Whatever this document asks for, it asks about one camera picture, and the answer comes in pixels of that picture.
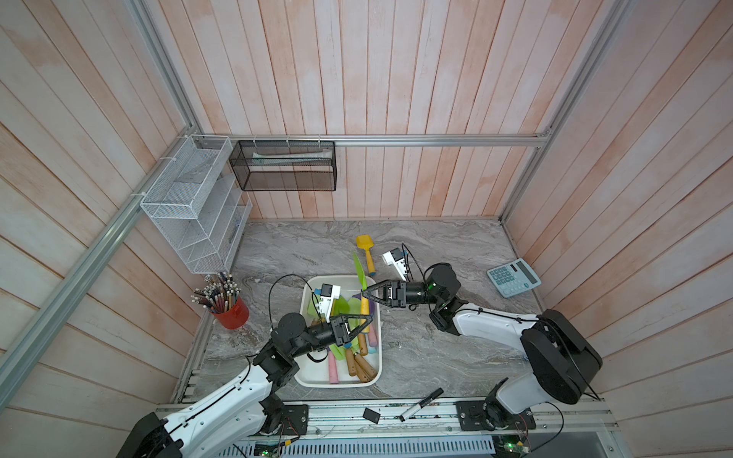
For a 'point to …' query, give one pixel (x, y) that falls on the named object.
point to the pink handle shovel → (333, 368)
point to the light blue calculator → (513, 278)
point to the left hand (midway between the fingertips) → (370, 325)
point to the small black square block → (371, 415)
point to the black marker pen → (427, 401)
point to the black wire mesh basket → (285, 165)
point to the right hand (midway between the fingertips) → (364, 298)
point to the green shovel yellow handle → (365, 311)
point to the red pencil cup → (237, 317)
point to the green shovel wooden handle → (364, 370)
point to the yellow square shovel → (366, 242)
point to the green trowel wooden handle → (341, 306)
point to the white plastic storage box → (313, 367)
